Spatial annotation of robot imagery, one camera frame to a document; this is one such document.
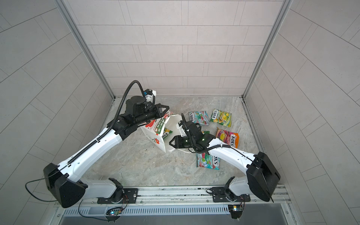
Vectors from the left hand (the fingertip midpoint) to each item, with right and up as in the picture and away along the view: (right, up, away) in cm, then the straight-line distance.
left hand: (173, 106), depth 68 cm
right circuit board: (+31, -51, 0) cm, 60 cm away
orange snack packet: (+35, -21, +23) cm, 47 cm away
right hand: (-2, -21, +7) cm, 22 cm away
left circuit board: (-27, -49, -4) cm, 56 cm away
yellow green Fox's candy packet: (+32, -8, +32) cm, 46 cm away
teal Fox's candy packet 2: (+17, -31, +12) cm, 38 cm away
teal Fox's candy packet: (+16, -7, +34) cm, 38 cm away
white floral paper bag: (-11, -13, +8) cm, 19 cm away
